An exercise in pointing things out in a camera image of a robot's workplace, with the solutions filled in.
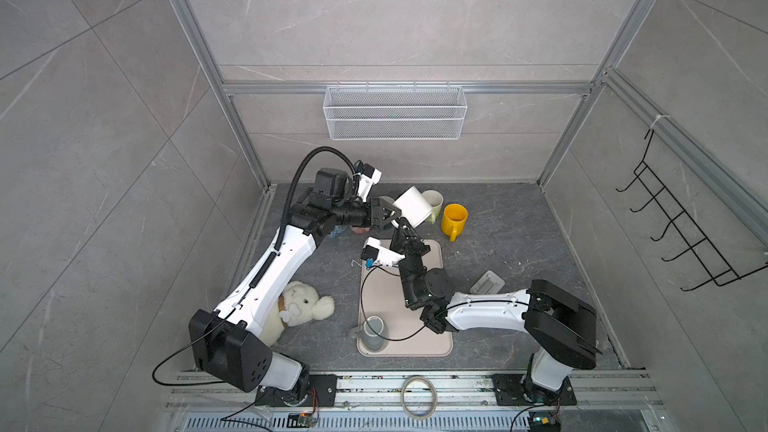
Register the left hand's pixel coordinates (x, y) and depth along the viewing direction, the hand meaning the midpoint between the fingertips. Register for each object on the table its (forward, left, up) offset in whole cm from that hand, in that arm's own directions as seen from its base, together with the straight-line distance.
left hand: (398, 208), depth 71 cm
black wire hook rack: (-2, -66, +1) cm, 66 cm away
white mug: (0, -4, 0) cm, 4 cm away
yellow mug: (+13, -21, -24) cm, 34 cm away
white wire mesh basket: (+44, -2, -2) cm, 44 cm away
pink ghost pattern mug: (+14, +11, -29) cm, 34 cm away
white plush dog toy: (-14, +27, -23) cm, 38 cm away
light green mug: (+22, -15, -23) cm, 35 cm away
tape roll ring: (-34, 0, -32) cm, 47 cm away
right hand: (-1, -3, -2) cm, 4 cm away
